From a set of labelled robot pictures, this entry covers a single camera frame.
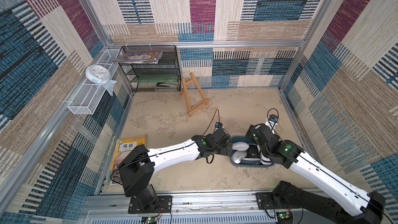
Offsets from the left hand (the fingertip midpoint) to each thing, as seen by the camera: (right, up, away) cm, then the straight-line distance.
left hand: (224, 144), depth 81 cm
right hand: (+15, +9, -4) cm, 18 cm away
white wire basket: (-78, +26, +11) cm, 83 cm away
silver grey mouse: (+8, -7, +6) cm, 12 cm away
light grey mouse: (+15, -9, +3) cm, 18 cm away
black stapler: (-37, +34, +27) cm, 57 cm away
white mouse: (+10, -2, +6) cm, 12 cm away
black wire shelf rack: (-46, +46, +27) cm, 70 cm away
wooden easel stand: (-9, +23, +27) cm, 36 cm away
